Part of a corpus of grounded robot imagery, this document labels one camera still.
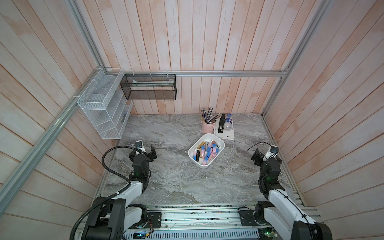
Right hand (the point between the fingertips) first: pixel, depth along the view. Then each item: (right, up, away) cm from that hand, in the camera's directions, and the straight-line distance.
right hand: (265, 150), depth 84 cm
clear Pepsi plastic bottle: (-16, +15, +23) cm, 32 cm away
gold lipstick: (-36, +2, +17) cm, 39 cm away
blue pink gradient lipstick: (-40, -5, +11) cm, 42 cm away
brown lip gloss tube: (-25, +1, +17) cm, 30 cm away
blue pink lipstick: (-32, -3, +12) cm, 34 cm away
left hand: (-71, +1, +3) cm, 71 cm away
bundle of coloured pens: (-32, +21, +20) cm, 43 cm away
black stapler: (-21, +12, +23) cm, 33 cm away
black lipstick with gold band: (-39, -6, +11) cm, 41 cm away
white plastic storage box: (-36, -10, +7) cm, 38 cm away
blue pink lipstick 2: (-27, -1, +14) cm, 30 cm away
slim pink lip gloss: (-29, -3, +13) cm, 32 cm away
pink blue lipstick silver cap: (-35, -3, +12) cm, 37 cm away
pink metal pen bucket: (-31, +13, +20) cm, 39 cm away
